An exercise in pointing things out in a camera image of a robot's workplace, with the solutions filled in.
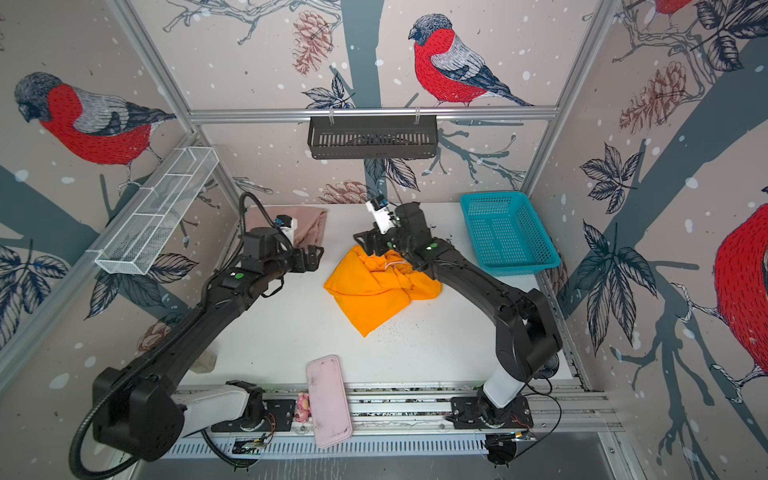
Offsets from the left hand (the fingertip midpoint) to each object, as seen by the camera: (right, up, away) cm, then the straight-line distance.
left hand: (308, 248), depth 80 cm
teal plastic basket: (+68, +3, +31) cm, 75 cm away
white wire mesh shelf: (-40, +10, -1) cm, 41 cm away
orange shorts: (+17, -13, +10) cm, 24 cm away
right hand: (+15, +4, +1) cm, 16 cm away
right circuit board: (+51, -45, -10) cm, 69 cm away
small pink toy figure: (+1, -40, -8) cm, 41 cm away
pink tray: (+6, -40, -5) cm, 40 cm away
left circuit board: (-12, -48, -9) cm, 51 cm away
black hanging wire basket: (+16, +38, +25) cm, 48 cm away
